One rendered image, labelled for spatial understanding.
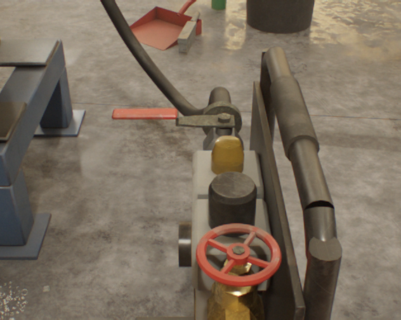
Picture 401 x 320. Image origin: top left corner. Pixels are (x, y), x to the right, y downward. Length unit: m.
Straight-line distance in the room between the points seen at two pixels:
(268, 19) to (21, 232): 1.37
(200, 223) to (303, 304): 0.16
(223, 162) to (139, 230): 0.66
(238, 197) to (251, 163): 0.13
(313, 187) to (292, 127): 0.09
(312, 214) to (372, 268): 0.79
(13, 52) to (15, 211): 0.47
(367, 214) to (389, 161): 0.24
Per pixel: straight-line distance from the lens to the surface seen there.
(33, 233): 1.29
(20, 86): 1.35
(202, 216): 0.58
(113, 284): 1.15
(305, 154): 0.49
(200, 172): 0.64
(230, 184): 0.54
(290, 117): 0.53
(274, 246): 0.49
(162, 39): 2.19
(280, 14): 2.23
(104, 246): 1.24
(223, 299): 0.50
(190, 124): 0.71
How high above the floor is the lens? 0.84
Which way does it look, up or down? 35 degrees down
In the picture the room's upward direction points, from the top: straight up
